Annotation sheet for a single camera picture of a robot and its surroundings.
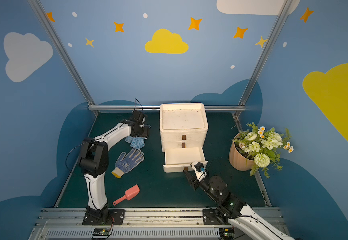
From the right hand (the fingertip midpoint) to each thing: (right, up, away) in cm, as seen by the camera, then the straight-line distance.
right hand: (191, 165), depth 75 cm
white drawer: (-6, -1, +18) cm, 19 cm away
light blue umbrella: (-35, +9, +23) cm, 43 cm away
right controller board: (+18, -33, -2) cm, 38 cm away
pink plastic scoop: (-34, -17, +5) cm, 38 cm away
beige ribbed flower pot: (+27, +1, +7) cm, 28 cm away
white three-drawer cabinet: (-4, +19, +6) cm, 20 cm away
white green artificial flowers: (+32, +11, -8) cm, 35 cm away
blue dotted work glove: (-41, -4, +18) cm, 45 cm away
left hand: (-30, +18, +25) cm, 42 cm away
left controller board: (-44, -32, -4) cm, 55 cm away
